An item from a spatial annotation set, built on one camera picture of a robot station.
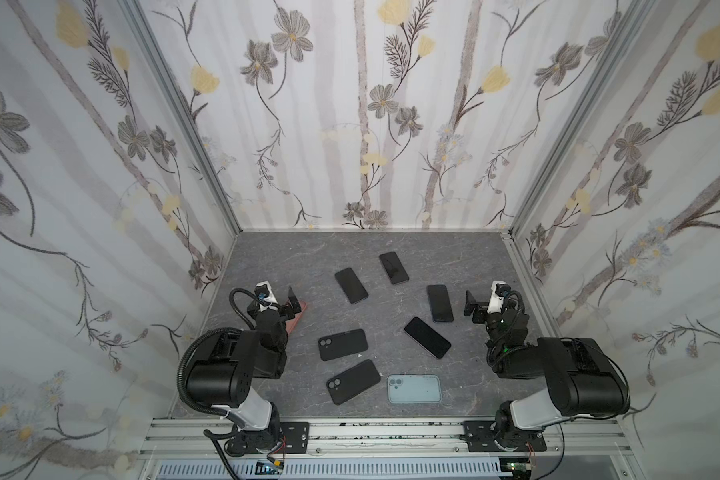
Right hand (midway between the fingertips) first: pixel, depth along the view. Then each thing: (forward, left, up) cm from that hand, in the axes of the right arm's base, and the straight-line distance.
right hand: (480, 286), depth 89 cm
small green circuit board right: (-44, -3, -10) cm, 46 cm away
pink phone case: (-8, +58, -15) cm, 61 cm away
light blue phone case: (-27, +20, -12) cm, 36 cm away
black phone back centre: (+17, +24, -16) cm, 33 cm away
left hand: (-1, +64, -2) cm, 64 cm away
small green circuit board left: (-46, +55, -14) cm, 73 cm away
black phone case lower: (-25, +38, -14) cm, 47 cm away
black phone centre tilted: (-11, +14, -14) cm, 23 cm away
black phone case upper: (-15, +42, -14) cm, 46 cm away
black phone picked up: (+7, +40, -15) cm, 43 cm away
